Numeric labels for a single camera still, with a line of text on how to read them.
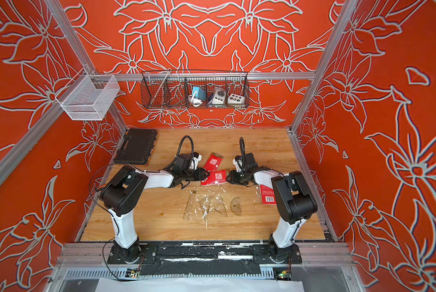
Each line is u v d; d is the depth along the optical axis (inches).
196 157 35.2
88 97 35.8
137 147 40.8
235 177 33.0
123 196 20.0
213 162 40.5
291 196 18.9
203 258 28.6
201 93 33.7
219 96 35.6
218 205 34.4
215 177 37.4
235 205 34.3
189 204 34.4
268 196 34.6
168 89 38.7
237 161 32.8
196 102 33.6
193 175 32.7
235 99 37.0
